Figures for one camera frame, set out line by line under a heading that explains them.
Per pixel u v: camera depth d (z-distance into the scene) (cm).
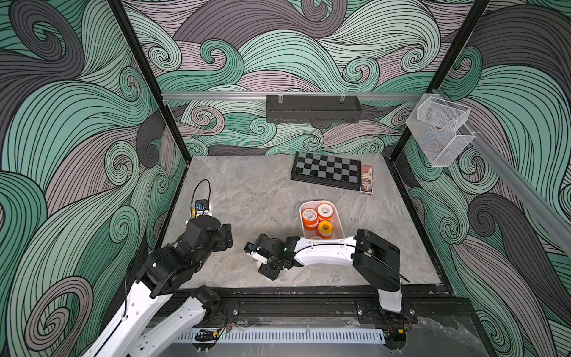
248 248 74
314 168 111
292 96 93
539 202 54
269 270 73
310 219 91
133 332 38
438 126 79
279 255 63
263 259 71
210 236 48
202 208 56
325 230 89
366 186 107
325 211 95
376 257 51
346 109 95
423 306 76
